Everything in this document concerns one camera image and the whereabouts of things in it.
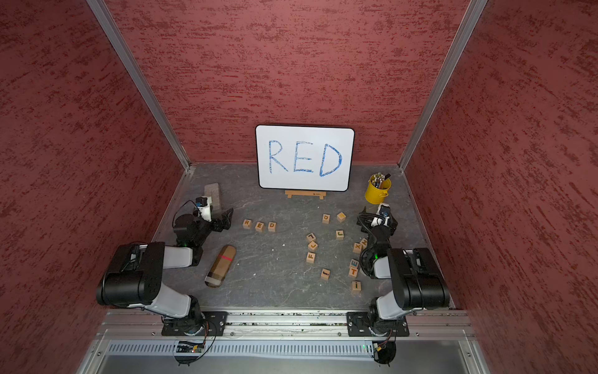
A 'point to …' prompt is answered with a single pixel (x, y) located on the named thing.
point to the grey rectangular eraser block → (212, 192)
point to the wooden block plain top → (341, 216)
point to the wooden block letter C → (313, 245)
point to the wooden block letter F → (311, 257)
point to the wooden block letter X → (357, 248)
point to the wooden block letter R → (247, 224)
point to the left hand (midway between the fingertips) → (222, 211)
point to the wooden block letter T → (353, 272)
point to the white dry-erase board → (316, 158)
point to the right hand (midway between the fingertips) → (375, 213)
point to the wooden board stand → (290, 193)
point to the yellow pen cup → (375, 195)
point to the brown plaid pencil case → (220, 266)
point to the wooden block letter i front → (357, 287)
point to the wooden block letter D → (272, 227)
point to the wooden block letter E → (259, 226)
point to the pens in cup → (378, 179)
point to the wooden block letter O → (325, 219)
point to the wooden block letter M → (364, 243)
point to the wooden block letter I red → (325, 273)
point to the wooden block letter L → (311, 237)
